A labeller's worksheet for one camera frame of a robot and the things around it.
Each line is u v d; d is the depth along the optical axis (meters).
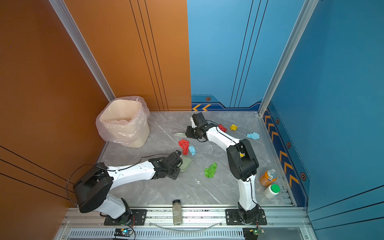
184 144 0.99
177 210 0.73
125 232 0.71
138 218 0.74
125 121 0.82
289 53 0.85
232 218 0.72
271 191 0.74
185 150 0.97
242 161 0.53
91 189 0.44
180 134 0.97
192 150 0.97
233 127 1.09
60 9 0.70
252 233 0.70
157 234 0.70
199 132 0.73
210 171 0.87
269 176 0.76
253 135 1.05
